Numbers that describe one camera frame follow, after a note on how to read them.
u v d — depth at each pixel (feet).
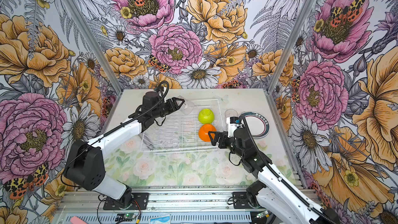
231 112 3.31
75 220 2.30
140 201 2.41
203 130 3.06
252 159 1.84
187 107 2.74
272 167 1.65
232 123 2.22
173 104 2.46
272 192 1.99
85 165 1.45
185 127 3.26
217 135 2.20
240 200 2.43
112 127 3.41
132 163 2.85
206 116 3.27
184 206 2.41
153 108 1.99
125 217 2.34
